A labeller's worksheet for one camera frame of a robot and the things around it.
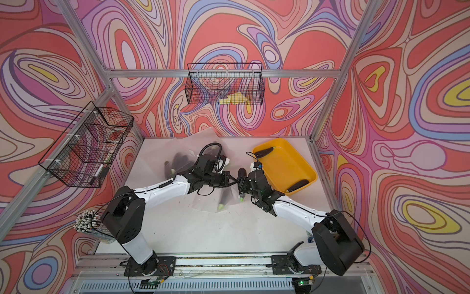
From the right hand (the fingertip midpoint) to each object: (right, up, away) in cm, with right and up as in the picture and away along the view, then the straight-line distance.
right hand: (240, 184), depth 86 cm
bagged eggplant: (-35, +10, +18) cm, 40 cm away
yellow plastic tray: (+27, +8, +22) cm, 36 cm away
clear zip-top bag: (-42, +11, +18) cm, 48 cm away
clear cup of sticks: (-58, -11, -18) cm, 62 cm away
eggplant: (+15, +16, +23) cm, 31 cm away
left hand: (0, +1, -4) cm, 4 cm away
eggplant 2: (+31, -2, +9) cm, 32 cm away
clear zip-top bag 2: (-28, +23, +28) cm, 46 cm away
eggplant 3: (+1, +5, -1) cm, 5 cm away
